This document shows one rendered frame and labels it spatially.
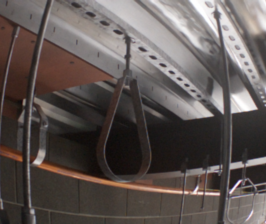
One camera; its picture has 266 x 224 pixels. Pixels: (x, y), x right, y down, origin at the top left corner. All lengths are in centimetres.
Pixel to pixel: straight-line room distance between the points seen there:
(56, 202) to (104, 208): 36
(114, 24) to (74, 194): 98
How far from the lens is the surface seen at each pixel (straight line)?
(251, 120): 152
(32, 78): 41
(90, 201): 169
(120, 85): 77
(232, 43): 82
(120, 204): 191
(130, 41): 82
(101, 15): 73
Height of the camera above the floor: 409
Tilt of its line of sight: 16 degrees up
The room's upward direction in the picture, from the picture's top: 2 degrees clockwise
